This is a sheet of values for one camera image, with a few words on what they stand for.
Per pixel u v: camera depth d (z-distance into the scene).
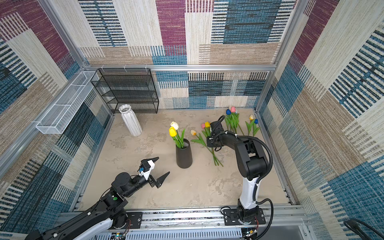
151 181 0.66
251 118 1.12
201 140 1.01
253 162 0.52
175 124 0.71
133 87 1.08
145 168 0.61
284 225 0.74
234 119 1.08
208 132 1.03
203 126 1.06
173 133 0.70
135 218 0.75
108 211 0.57
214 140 0.75
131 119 0.93
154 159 0.74
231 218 0.73
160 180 0.68
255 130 1.07
